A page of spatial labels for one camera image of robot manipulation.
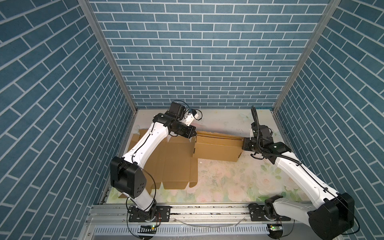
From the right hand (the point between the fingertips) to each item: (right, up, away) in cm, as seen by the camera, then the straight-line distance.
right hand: (242, 140), depth 82 cm
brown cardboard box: (-16, -3, -1) cm, 16 cm away
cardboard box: (-39, -15, +8) cm, 43 cm away
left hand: (-26, +4, -3) cm, 26 cm away
